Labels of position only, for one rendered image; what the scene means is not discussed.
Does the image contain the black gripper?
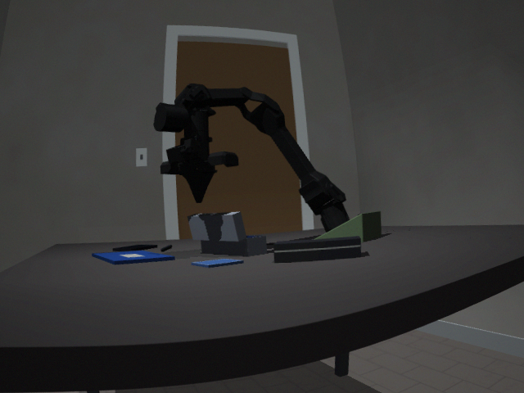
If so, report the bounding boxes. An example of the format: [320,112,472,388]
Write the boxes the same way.
[160,131,239,203]

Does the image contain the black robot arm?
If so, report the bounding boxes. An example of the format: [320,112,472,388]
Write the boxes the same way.
[154,84,350,233]

